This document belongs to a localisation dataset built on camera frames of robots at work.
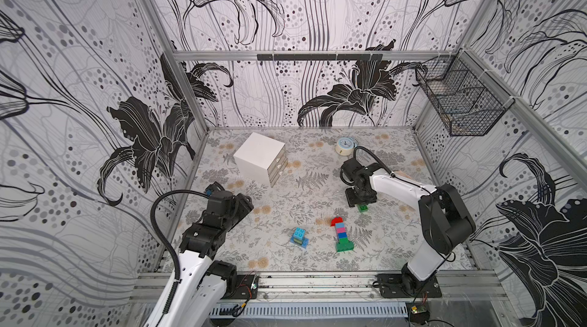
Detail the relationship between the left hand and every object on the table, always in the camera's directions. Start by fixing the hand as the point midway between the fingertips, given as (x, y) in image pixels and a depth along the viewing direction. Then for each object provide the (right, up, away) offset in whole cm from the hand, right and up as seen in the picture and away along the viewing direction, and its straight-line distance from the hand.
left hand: (250, 207), depth 78 cm
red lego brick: (+31, -7, +8) cm, 33 cm away
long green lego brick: (+33, -13, +1) cm, 36 cm away
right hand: (+42, 0, +14) cm, 44 cm away
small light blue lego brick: (+33, -9, +8) cm, 35 cm away
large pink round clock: (+62, +9, +20) cm, 66 cm away
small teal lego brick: (+17, -8, -3) cm, 19 cm away
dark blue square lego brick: (+33, -12, +4) cm, 35 cm away
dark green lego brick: (+42, -3, +11) cm, 44 cm away
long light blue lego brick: (+19, -14, +3) cm, 24 cm away
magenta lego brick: (+33, -11, +7) cm, 35 cm away
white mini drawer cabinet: (+2, +16, +13) cm, 20 cm away
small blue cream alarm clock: (+39, +22, +28) cm, 53 cm away
